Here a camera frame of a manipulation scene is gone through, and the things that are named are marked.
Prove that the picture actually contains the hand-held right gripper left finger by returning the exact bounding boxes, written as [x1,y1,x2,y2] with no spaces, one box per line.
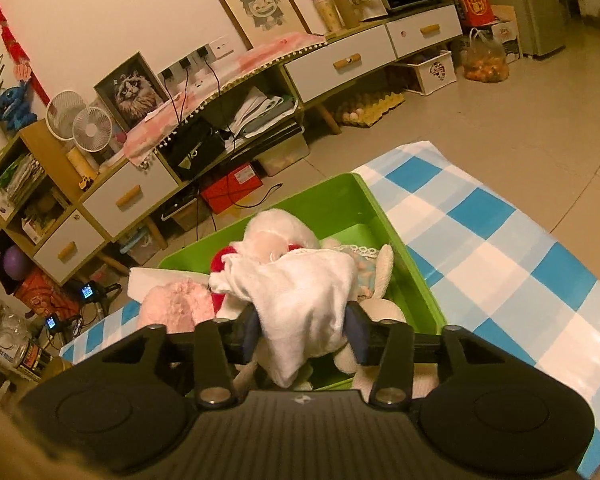
[97,306,261,407]

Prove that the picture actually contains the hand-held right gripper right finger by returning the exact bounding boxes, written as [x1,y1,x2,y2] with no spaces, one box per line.
[344,302,501,407]

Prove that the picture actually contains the white fluffy cloth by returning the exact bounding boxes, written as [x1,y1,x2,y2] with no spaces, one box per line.
[209,249,359,388]

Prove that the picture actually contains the bunny plush doll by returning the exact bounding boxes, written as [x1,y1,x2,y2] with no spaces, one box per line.
[320,240,411,376]

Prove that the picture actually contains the pink plush toy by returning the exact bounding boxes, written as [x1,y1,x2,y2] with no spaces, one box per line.
[137,281,217,335]

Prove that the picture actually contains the red white plush toy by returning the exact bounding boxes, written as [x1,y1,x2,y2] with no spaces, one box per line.
[210,209,321,321]

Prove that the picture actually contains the green plastic bin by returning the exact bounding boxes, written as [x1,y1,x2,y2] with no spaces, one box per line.
[157,173,448,392]

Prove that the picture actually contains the clear storage box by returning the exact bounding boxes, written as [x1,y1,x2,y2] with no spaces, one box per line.
[160,195,201,231]
[254,132,311,177]

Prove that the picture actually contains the blue plastic container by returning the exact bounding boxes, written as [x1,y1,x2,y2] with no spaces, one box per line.
[119,227,156,266]

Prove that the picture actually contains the blue checkered tablecloth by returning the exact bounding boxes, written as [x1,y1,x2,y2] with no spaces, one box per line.
[60,142,600,480]

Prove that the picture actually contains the black bag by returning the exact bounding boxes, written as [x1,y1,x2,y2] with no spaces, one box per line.
[165,117,227,181]

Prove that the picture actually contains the orange red box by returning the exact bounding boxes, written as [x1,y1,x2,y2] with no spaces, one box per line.
[15,267,76,318]

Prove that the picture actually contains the egg tray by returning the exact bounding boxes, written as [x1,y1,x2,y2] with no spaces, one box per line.
[337,91,407,127]

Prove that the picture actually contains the stack of folded papers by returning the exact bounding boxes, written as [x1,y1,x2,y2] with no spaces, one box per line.
[225,86,298,138]

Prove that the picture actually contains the clear plastic container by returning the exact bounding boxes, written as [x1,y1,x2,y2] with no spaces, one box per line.
[0,310,31,368]

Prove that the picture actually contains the purple ball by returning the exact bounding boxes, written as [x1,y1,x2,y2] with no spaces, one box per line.
[2,246,28,281]

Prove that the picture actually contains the framed cat picture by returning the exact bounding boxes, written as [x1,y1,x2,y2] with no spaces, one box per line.
[94,51,171,133]

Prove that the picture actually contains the white crate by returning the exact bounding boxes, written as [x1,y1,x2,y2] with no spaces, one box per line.
[397,50,455,96]

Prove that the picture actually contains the stack of magazines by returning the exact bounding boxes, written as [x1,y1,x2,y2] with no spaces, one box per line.
[0,152,46,211]

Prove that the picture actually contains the pink runner cloth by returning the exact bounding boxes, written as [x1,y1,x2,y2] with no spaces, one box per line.
[124,31,328,166]

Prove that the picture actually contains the wooden cabinet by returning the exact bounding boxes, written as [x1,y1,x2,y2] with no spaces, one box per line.
[0,0,463,281]

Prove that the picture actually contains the bag of oranges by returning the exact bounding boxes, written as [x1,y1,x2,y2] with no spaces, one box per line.
[461,27,511,83]

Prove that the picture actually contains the blue alien plush toy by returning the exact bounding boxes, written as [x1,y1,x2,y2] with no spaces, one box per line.
[0,84,38,131]

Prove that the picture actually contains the framed cartoon girl picture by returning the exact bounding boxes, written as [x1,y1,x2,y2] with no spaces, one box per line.
[215,0,313,51]

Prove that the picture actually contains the brown cardboard box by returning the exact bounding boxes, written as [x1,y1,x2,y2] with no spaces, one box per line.
[490,5,523,58]

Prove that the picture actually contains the grey refrigerator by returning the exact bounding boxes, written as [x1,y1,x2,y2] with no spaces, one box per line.
[512,0,581,58]

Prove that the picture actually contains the red hanging decoration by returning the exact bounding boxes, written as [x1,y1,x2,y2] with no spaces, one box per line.
[0,0,51,106]

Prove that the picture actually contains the black floor cable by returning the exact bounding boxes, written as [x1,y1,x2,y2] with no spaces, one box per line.
[215,182,283,211]

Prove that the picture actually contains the white drawer wooden handle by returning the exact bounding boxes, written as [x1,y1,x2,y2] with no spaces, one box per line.
[285,25,396,103]
[32,210,108,281]
[386,5,463,58]
[82,160,178,238]

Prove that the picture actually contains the white wall sockets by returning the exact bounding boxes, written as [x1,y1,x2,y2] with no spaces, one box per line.
[159,35,237,83]

